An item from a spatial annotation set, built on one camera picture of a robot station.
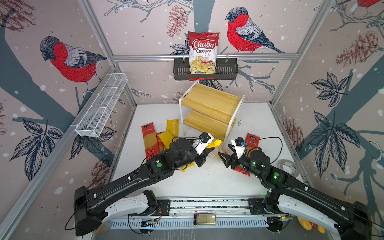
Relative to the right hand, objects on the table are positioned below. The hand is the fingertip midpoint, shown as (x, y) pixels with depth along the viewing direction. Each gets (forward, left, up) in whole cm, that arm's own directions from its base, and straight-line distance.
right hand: (221, 152), depth 73 cm
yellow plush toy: (-26, -37, -14) cm, 48 cm away
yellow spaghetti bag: (-3, +4, +12) cm, 13 cm away
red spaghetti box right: (+17, -22, -18) cm, 34 cm away
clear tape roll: (+2, -42, -20) cm, 46 cm away
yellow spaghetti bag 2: (+29, +32, -17) cm, 47 cm away
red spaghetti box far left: (+13, +44, -15) cm, 48 cm away
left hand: (-3, +5, +11) cm, 12 cm away
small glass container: (-26, +8, -16) cm, 31 cm away
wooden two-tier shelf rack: (+16, +6, +14) cm, 22 cm away
